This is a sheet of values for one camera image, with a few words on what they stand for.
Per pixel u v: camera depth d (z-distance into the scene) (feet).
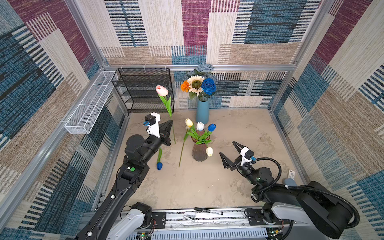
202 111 3.41
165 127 1.97
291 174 2.85
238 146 2.44
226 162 2.25
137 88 3.54
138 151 1.57
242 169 2.25
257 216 2.40
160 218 2.43
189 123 2.44
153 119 1.76
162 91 1.76
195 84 2.49
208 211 2.46
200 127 2.41
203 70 2.83
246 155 2.06
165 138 1.86
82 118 2.34
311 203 1.45
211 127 2.38
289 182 2.71
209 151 2.33
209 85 2.26
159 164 2.94
